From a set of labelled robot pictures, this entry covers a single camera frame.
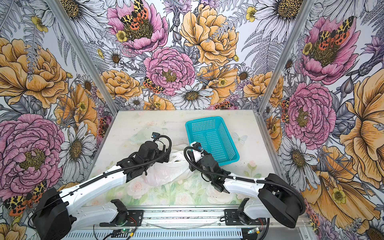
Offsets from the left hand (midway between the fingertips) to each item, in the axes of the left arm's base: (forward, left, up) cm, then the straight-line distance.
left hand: (161, 152), depth 83 cm
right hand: (-3, -15, 0) cm, 15 cm away
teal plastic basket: (+22, -31, -14) cm, 41 cm away
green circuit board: (-34, +15, -13) cm, 39 cm away
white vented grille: (-35, +13, -13) cm, 40 cm away
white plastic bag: (-11, 0, -4) cm, 11 cm away
